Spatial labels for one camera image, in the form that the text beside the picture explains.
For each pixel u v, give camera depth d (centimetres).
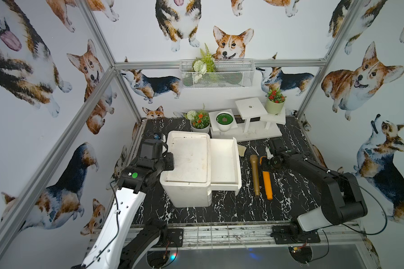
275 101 95
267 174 86
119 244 38
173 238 73
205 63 82
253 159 97
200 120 98
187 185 64
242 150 103
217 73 92
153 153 50
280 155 67
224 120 90
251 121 104
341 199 45
